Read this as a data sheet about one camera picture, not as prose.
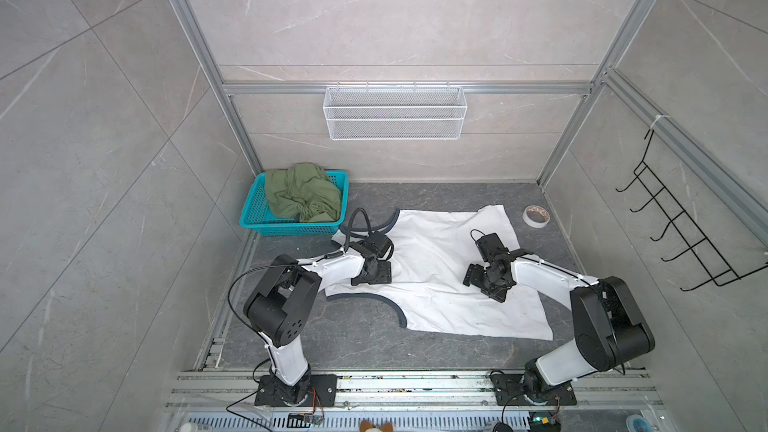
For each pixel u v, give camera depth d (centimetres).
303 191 110
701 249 63
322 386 74
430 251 99
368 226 86
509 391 73
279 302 48
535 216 109
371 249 75
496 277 76
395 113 101
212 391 75
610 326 46
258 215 104
